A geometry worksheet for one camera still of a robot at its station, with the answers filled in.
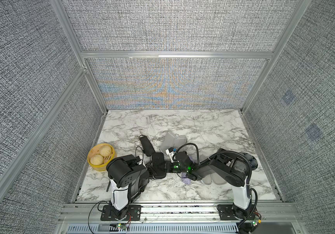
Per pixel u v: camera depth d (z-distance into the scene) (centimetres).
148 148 97
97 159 84
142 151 95
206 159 60
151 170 78
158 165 86
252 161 88
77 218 73
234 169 51
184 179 80
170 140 101
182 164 73
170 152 85
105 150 89
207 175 65
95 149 92
